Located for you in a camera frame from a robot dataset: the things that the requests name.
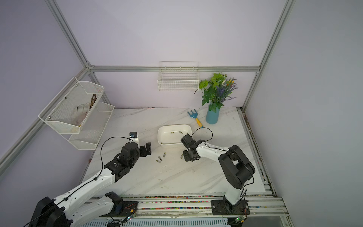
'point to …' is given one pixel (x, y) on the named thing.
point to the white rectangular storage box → (172, 134)
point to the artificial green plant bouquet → (217, 90)
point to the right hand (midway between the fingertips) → (190, 157)
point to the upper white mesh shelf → (68, 111)
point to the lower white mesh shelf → (89, 137)
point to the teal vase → (212, 117)
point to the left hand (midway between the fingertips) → (142, 144)
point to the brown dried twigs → (92, 100)
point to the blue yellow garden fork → (194, 115)
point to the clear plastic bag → (80, 112)
